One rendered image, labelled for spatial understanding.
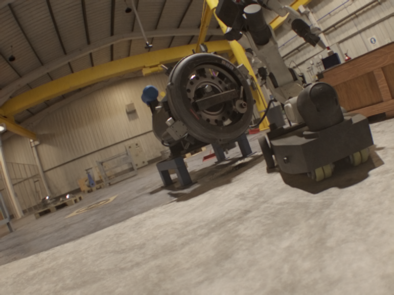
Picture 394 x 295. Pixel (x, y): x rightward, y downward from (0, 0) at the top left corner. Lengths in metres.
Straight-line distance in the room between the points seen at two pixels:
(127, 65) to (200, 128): 12.18
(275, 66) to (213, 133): 0.63
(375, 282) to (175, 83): 1.46
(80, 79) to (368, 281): 13.32
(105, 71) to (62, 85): 2.73
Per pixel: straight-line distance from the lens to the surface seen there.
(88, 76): 13.27
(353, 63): 1.69
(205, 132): 1.48
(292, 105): 0.95
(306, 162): 0.79
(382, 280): 0.41
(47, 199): 5.76
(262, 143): 1.24
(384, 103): 1.67
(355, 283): 0.41
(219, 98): 1.60
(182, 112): 1.45
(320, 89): 0.81
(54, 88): 13.46
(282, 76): 1.33
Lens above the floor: 0.31
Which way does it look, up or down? 1 degrees down
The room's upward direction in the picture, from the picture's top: 21 degrees counter-clockwise
